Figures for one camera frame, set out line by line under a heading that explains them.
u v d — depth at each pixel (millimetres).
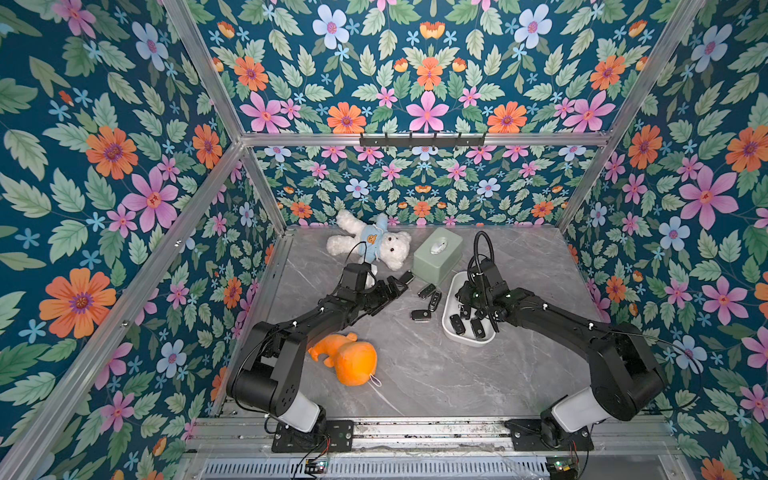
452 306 961
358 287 722
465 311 942
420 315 943
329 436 734
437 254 1014
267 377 447
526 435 728
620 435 753
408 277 1045
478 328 909
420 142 929
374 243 1045
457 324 922
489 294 682
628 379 436
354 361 782
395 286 816
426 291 987
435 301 975
